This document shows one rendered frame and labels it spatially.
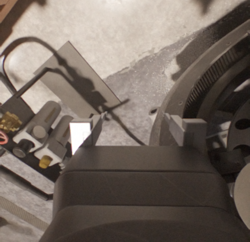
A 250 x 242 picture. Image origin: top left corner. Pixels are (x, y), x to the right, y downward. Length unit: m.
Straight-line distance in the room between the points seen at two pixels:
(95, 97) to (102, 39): 0.32
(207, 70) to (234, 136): 0.17
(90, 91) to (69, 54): 0.22
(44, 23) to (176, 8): 0.58
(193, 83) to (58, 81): 0.79
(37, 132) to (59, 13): 0.53
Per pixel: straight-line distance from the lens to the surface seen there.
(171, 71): 0.95
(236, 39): 0.58
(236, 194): 0.27
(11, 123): 0.73
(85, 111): 1.14
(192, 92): 0.47
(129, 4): 0.87
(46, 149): 0.73
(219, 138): 0.89
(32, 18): 1.03
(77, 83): 1.05
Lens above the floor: 0.86
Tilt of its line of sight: 50 degrees down
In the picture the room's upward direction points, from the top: 168 degrees counter-clockwise
